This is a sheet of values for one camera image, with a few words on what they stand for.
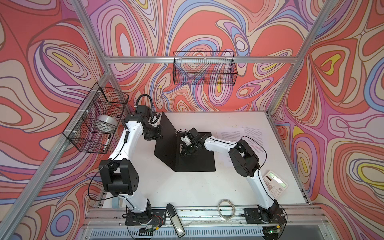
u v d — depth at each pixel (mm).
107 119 739
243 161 576
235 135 1099
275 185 813
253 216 735
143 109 677
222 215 739
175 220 702
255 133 1078
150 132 704
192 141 882
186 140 911
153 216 732
